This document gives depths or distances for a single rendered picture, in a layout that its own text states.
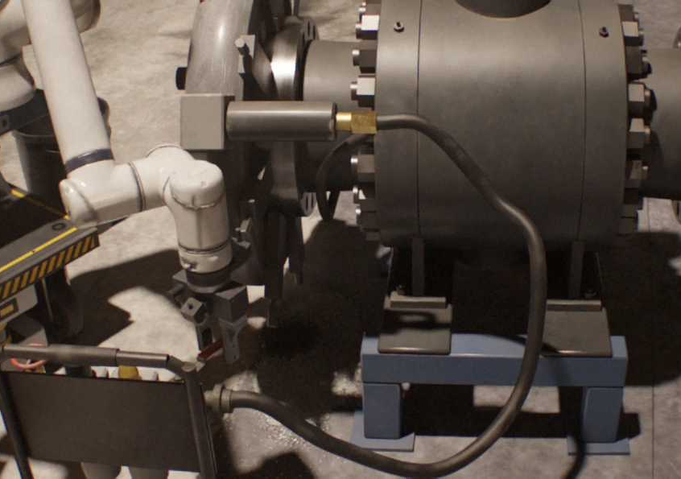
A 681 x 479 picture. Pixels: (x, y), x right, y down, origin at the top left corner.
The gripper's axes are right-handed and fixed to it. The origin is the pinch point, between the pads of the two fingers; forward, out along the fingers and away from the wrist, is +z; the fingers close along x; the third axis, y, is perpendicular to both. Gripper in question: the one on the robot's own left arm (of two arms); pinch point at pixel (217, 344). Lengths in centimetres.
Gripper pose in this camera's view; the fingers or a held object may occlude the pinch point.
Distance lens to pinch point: 186.4
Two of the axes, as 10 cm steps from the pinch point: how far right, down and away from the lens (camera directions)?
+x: 8.2, 2.6, -5.1
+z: 0.4, 8.6, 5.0
